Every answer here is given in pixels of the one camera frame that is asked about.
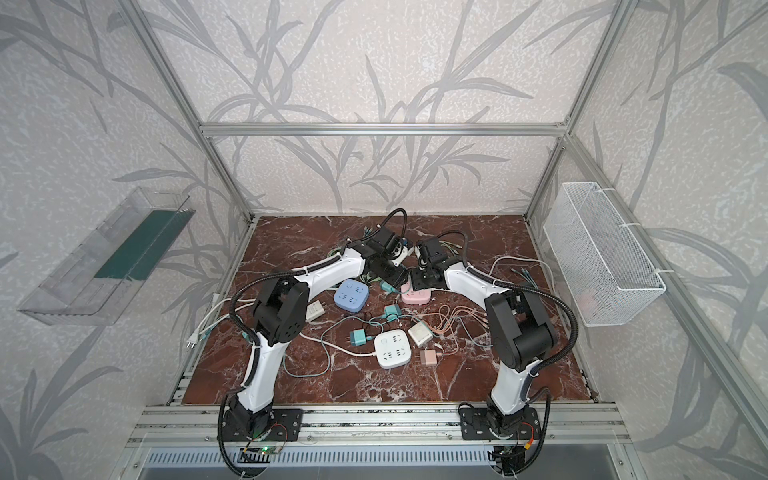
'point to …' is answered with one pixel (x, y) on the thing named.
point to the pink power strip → (418, 296)
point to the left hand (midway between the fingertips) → (405, 267)
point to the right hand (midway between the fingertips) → (420, 269)
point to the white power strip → (392, 348)
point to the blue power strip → (351, 295)
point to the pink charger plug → (428, 357)
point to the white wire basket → (604, 275)
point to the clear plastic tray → (91, 286)
